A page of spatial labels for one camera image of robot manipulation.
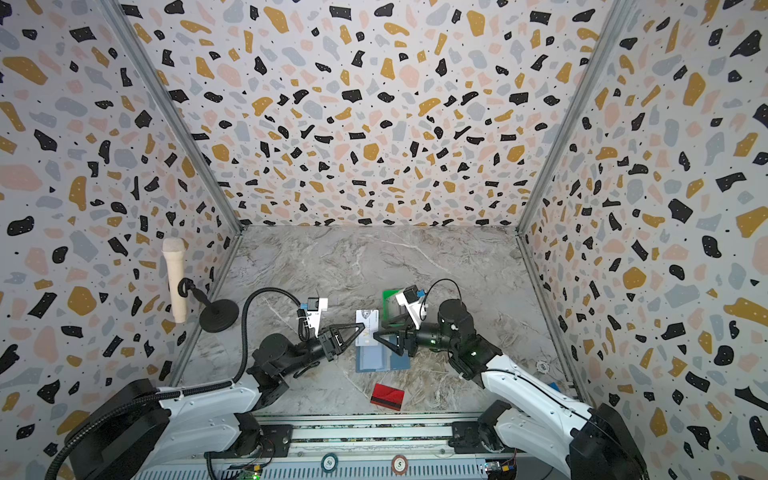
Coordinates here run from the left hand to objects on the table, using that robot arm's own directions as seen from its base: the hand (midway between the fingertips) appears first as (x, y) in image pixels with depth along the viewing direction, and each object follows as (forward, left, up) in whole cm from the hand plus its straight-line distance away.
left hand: (368, 331), depth 69 cm
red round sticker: (-23, -7, -23) cm, 33 cm away
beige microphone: (+18, +49, +8) cm, 52 cm away
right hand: (0, -4, -1) cm, 4 cm away
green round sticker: (-23, +10, -23) cm, 34 cm away
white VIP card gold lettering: (+3, 0, -1) cm, 3 cm away
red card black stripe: (-8, -3, -25) cm, 26 cm away
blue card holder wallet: (+2, 0, -21) cm, 21 cm away
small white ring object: (0, -49, -24) cm, 55 cm away
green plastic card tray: (+16, -5, -19) cm, 26 cm away
